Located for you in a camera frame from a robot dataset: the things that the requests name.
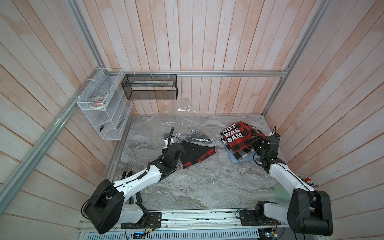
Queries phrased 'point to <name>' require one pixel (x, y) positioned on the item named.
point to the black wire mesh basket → (151, 86)
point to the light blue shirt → (253, 155)
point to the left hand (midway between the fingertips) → (175, 145)
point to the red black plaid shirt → (239, 135)
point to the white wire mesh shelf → (110, 122)
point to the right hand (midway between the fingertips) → (252, 136)
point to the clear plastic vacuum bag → (197, 135)
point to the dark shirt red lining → (194, 153)
